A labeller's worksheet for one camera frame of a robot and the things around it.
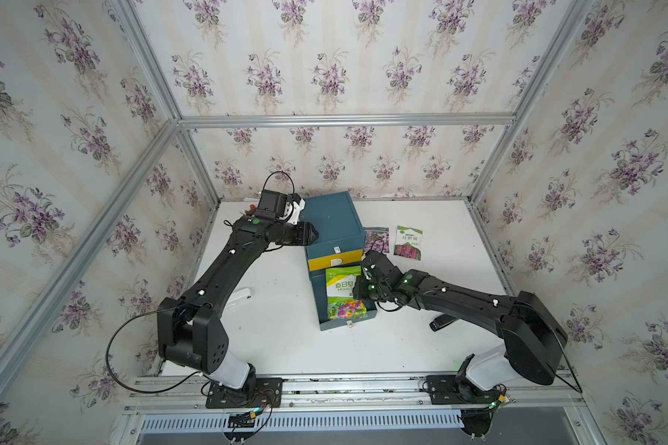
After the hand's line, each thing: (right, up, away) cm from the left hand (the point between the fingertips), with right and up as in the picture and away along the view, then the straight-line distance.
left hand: (312, 237), depth 82 cm
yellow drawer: (+7, -7, +3) cm, 11 cm away
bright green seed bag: (+9, -20, 0) cm, 22 cm away
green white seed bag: (+35, -3, +23) cm, 42 cm away
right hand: (+12, -17, +1) cm, 21 cm away
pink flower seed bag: (+23, -2, +24) cm, 33 cm away
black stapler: (+39, -25, 0) cm, 47 cm away
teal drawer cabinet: (+8, +5, +2) cm, 9 cm away
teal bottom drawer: (+1, -15, +11) cm, 19 cm away
